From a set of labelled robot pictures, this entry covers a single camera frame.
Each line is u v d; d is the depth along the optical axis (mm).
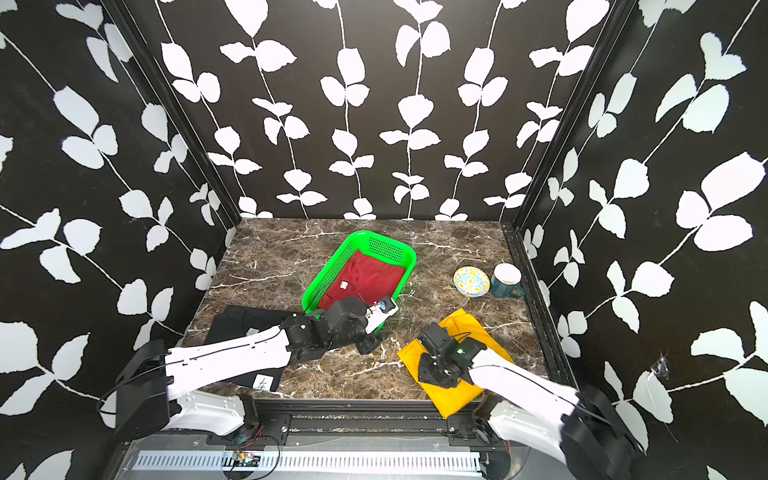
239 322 929
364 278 1016
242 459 705
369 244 1074
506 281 906
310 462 701
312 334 572
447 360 621
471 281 1016
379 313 648
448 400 778
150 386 398
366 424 763
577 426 404
